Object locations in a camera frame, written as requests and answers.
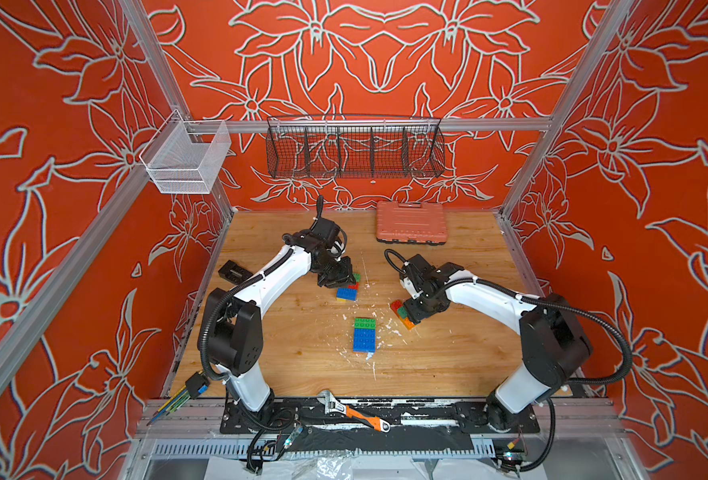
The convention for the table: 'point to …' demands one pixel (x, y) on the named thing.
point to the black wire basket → (354, 147)
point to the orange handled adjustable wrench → (334, 408)
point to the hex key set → (194, 386)
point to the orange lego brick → (407, 323)
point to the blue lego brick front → (365, 347)
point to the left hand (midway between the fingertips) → (354, 279)
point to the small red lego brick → (395, 305)
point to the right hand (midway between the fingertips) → (416, 309)
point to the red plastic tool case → (422, 223)
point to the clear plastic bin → (186, 155)
